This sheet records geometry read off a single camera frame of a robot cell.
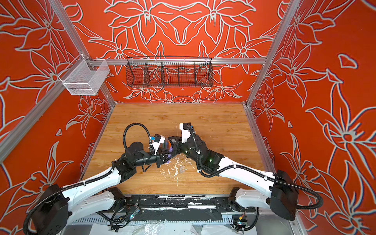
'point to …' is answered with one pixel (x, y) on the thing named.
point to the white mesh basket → (84, 77)
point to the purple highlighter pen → (170, 150)
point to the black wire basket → (169, 72)
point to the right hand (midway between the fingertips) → (165, 139)
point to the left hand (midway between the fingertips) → (174, 152)
